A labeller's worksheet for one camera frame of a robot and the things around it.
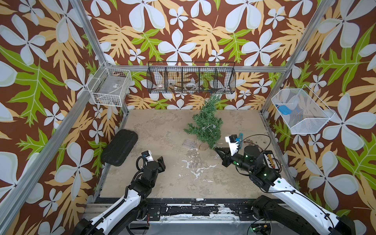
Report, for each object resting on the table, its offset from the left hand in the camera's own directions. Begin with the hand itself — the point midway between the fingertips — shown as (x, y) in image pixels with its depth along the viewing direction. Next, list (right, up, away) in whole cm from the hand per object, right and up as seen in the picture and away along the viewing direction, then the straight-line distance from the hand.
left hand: (160, 157), depth 86 cm
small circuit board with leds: (+53, -34, -12) cm, 64 cm away
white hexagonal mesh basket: (+83, +26, -8) cm, 87 cm away
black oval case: (-28, +3, +5) cm, 28 cm away
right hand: (+30, +7, -13) cm, 34 cm away
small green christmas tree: (+26, +23, -16) cm, 39 cm away
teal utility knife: (+55, +11, +18) cm, 59 cm away
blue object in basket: (+75, +28, 0) cm, 80 cm away
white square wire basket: (-30, +42, 0) cm, 52 cm away
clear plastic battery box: (+17, +6, +13) cm, 23 cm away
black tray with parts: (+69, -3, +6) cm, 70 cm away
